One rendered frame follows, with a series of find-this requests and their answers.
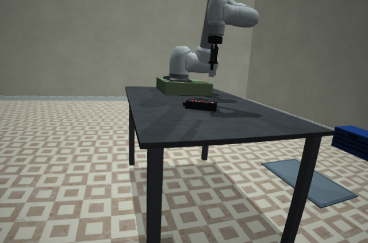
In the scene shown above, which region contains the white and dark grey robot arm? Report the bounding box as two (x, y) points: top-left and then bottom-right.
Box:
(163, 0), (259, 82)

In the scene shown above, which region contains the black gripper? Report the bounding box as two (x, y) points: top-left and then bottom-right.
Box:
(208, 35), (223, 77)

